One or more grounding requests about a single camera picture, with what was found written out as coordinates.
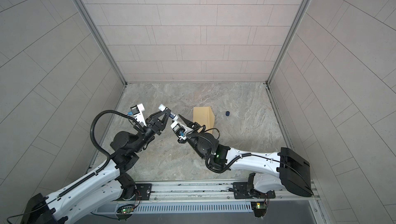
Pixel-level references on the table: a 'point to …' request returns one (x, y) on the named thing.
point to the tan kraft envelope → (203, 116)
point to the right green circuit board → (261, 205)
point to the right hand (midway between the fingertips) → (177, 118)
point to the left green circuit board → (127, 210)
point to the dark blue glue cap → (227, 113)
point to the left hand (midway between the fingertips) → (172, 113)
